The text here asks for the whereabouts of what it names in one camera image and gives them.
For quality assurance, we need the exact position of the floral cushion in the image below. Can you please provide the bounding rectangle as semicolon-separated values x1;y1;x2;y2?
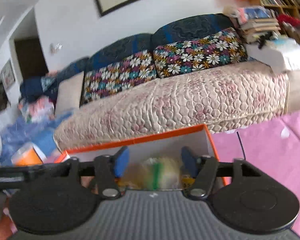
81;50;157;104
153;27;248;78

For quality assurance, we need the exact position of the blue striped bedding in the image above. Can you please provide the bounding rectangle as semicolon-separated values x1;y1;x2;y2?
0;110;73;166

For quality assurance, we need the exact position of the orange cardboard box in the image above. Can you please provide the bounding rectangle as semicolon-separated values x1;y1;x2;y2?
54;123;227;193

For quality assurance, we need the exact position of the stack of books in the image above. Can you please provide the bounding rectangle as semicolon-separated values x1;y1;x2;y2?
223;6;292;49

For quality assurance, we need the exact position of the left floral cushion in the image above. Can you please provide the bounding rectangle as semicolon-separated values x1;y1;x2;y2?
81;50;157;104

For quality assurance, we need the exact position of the orange white cup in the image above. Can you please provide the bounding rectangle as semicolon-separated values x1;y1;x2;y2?
11;142;46;166

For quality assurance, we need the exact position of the white covered side table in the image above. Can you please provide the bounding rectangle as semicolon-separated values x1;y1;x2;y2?
245;40;300;74

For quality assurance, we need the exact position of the right floral cushion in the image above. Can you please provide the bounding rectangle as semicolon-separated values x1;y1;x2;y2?
153;27;248;78

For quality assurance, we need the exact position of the sofa with quilted cover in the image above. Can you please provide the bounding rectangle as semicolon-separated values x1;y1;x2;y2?
53;14;289;151

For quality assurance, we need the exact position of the yellow snack bag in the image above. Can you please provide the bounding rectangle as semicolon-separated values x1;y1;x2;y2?
116;157;194;191

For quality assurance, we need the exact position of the pink floral tablecloth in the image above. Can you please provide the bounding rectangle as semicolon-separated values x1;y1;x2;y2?
212;111;300;235

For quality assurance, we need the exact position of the beige pillow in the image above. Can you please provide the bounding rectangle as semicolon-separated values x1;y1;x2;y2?
55;72;84;115

